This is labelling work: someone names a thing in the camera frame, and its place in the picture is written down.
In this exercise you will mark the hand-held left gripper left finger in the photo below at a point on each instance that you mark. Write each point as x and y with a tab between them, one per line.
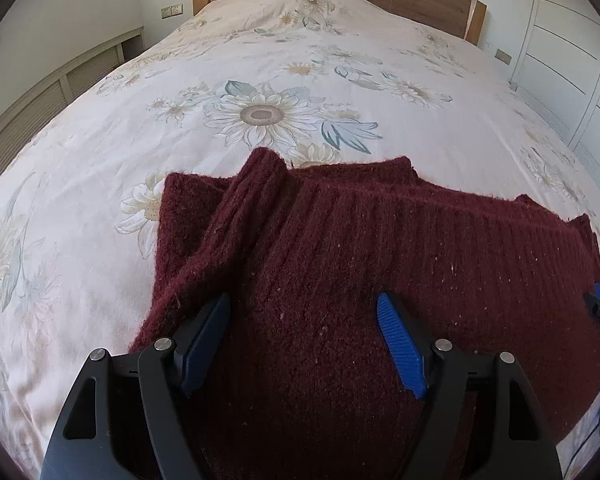
205	345

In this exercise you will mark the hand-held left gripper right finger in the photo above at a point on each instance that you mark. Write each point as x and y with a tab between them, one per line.
400	345

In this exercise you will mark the maroon knitted sweater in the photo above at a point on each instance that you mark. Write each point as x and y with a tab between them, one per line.
330	260

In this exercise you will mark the floral white duvet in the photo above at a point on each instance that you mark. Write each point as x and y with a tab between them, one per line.
130	110

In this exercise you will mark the white wardrobe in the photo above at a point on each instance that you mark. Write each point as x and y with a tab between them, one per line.
580	35

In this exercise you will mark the beige wall switch plate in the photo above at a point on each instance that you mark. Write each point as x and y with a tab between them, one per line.
172	10
503	56

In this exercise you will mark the low slatted wall cabinet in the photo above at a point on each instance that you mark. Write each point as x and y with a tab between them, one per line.
55	95

